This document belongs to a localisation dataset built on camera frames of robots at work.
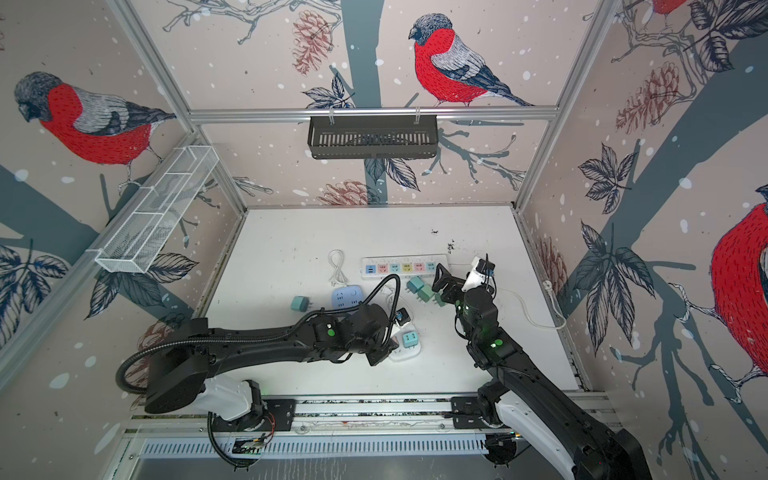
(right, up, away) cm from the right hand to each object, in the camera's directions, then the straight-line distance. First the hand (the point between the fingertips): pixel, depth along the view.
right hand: (449, 272), depth 79 cm
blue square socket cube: (-30, -10, +14) cm, 35 cm away
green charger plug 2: (-4, -9, +16) cm, 19 cm away
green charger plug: (-15, -19, -2) cm, 24 cm away
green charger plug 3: (-4, -6, -7) cm, 10 cm away
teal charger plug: (-45, -12, +14) cm, 48 cm away
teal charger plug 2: (-10, -19, +1) cm, 21 cm away
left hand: (-15, -19, -2) cm, 24 cm away
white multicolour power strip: (-11, -1, +21) cm, 24 cm away
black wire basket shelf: (-28, +45, +28) cm, 60 cm away
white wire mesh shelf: (-79, +8, -8) cm, 80 cm away
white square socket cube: (-13, -23, +3) cm, 26 cm away
